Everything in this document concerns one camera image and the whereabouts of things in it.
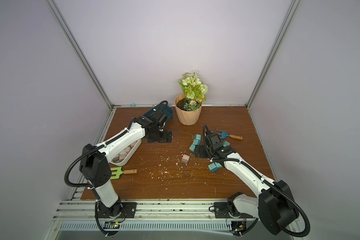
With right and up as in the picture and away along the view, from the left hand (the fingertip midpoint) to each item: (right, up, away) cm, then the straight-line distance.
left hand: (167, 139), depth 85 cm
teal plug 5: (+30, -16, +2) cm, 34 cm away
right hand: (+20, -5, -1) cm, 21 cm away
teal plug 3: (+15, -6, +9) cm, 19 cm away
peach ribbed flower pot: (+11, +13, +14) cm, 22 cm away
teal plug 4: (+27, -17, 0) cm, 32 cm away
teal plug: (+19, -1, +12) cm, 22 cm away
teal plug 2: (+18, -4, +12) cm, 22 cm away
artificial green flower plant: (+16, +29, +6) cm, 34 cm away
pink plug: (+10, -13, +4) cm, 17 cm away
